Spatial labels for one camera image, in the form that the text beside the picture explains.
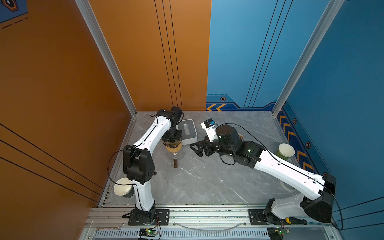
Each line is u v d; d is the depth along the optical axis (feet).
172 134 2.44
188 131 3.44
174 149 2.78
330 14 2.34
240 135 1.66
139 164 1.59
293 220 2.28
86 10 2.30
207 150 1.93
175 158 2.84
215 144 1.97
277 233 2.32
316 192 1.29
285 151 2.95
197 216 2.48
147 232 2.32
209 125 1.93
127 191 2.37
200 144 1.98
